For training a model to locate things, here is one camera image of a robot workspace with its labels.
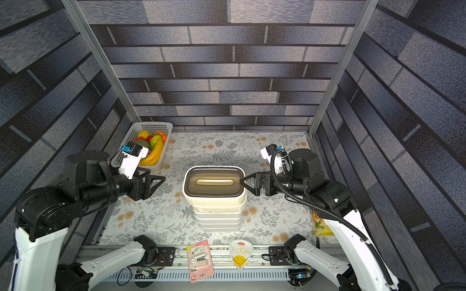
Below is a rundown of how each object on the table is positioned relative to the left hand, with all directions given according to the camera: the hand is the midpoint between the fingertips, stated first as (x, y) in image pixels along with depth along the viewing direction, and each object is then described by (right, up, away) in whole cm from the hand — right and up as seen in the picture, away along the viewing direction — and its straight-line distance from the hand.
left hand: (158, 173), depth 55 cm
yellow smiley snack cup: (+26, -31, +12) cm, 42 cm away
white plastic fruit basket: (-21, +21, +59) cm, 66 cm away
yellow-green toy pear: (-27, +12, +53) cm, 61 cm away
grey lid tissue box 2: (+18, -24, +18) cm, 35 cm away
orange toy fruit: (-19, +14, +52) cm, 58 cm away
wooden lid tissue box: (+18, -17, +9) cm, 26 cm away
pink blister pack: (+10, -38, +16) cm, 42 cm away
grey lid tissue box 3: (+18, -27, +21) cm, 38 cm away
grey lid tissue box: (+17, -22, +16) cm, 32 cm away
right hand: (+28, -2, +3) cm, 28 cm away
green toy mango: (-30, +11, +48) cm, 58 cm away
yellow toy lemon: (-33, +17, +55) cm, 67 cm away
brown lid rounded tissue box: (+18, -13, +5) cm, 23 cm away
